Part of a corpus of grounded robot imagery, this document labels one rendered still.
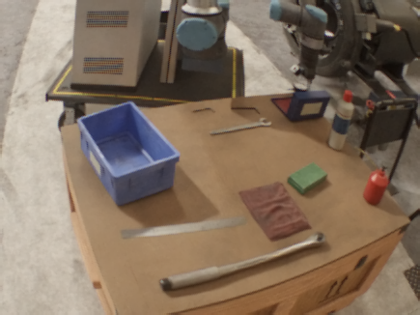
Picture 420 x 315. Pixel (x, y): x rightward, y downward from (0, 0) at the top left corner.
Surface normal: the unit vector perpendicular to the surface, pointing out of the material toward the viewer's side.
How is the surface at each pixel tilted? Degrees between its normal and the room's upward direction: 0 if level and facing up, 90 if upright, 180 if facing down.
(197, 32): 95
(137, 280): 0
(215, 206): 0
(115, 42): 90
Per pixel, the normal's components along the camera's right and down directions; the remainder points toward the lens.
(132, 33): -0.06, 0.62
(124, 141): 0.12, -0.77
